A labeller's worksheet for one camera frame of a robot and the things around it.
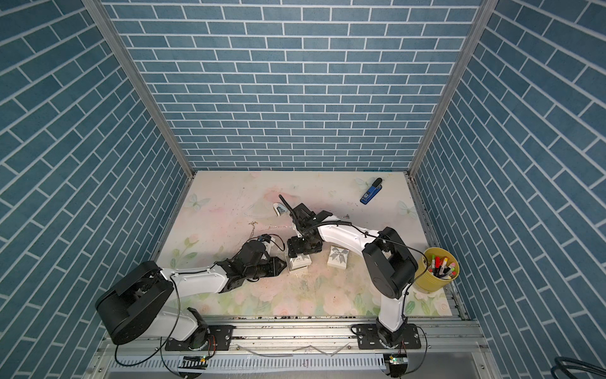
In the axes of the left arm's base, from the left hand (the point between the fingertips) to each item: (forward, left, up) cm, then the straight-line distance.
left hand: (290, 268), depth 86 cm
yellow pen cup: (-4, -51, +10) cm, 52 cm away
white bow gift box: (+1, -4, +3) cm, 5 cm away
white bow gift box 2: (+4, -18, +1) cm, 19 cm away
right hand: (+5, -3, +2) cm, 6 cm away
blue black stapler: (+40, -39, +1) cm, 56 cm away
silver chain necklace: (+21, +18, -3) cm, 28 cm away
